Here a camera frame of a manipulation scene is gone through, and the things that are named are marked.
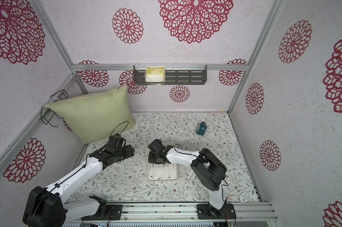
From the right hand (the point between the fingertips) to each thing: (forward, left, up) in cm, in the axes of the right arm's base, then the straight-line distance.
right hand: (148, 158), depth 89 cm
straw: (-11, -3, -2) cm, 11 cm away
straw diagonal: (-5, -14, -4) cm, 15 cm away
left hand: (+1, +10, +6) cm, 12 cm away
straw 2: (-7, -5, -3) cm, 9 cm away
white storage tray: (-8, -16, -5) cm, 19 cm away
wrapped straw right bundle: (-8, -28, -5) cm, 29 cm away
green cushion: (+15, +28, +24) cm, 39 cm away
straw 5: (-9, -12, -3) cm, 15 cm away
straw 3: (-7, -7, -4) cm, 10 cm away
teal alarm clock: (+24, -36, +1) cm, 43 cm away
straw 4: (-7, -10, -4) cm, 12 cm away
